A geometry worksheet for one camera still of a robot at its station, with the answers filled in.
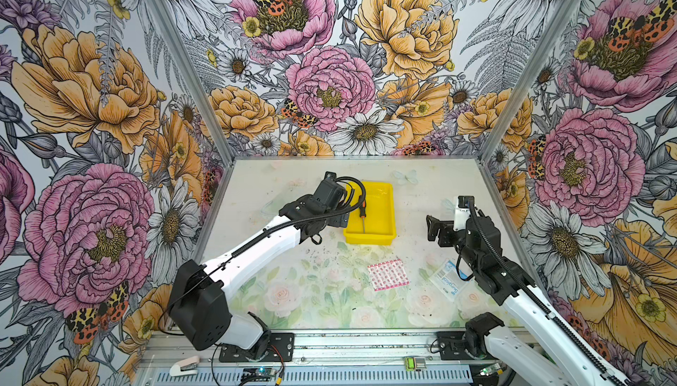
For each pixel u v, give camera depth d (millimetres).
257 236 494
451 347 739
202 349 437
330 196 610
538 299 483
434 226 701
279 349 740
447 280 854
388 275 875
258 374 706
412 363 696
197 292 417
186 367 701
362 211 1020
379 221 995
